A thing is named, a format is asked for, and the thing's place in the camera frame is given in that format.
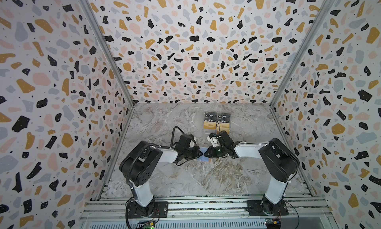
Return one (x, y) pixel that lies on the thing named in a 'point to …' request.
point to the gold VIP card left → (208, 125)
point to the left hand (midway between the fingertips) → (206, 152)
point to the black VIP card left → (210, 116)
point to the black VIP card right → (223, 117)
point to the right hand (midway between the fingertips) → (204, 152)
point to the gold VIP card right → (224, 126)
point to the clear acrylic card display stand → (215, 131)
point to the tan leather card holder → (202, 158)
